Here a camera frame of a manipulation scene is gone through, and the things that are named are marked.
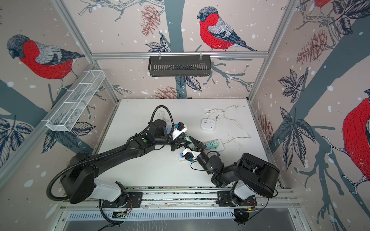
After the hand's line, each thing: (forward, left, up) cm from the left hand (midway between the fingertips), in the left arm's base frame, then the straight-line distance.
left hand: (188, 140), depth 73 cm
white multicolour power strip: (-1, +5, -18) cm, 19 cm away
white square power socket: (+23, -14, -18) cm, 33 cm away
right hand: (+1, 0, -2) cm, 2 cm away
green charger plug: (+1, 0, +1) cm, 1 cm away
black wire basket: (+59, +6, +8) cm, 59 cm away
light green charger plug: (+5, -17, -14) cm, 22 cm away
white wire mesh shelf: (+16, +62, +10) cm, 65 cm away
